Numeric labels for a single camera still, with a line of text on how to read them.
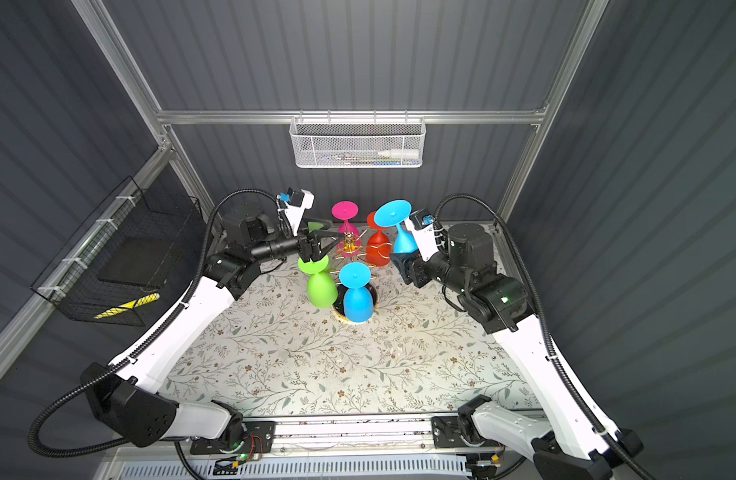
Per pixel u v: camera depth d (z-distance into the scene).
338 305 0.82
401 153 0.87
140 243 0.72
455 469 0.70
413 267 0.54
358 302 0.74
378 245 0.87
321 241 0.60
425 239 0.53
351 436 0.75
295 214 0.58
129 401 0.38
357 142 1.24
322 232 0.62
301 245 0.61
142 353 0.42
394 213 0.56
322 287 0.78
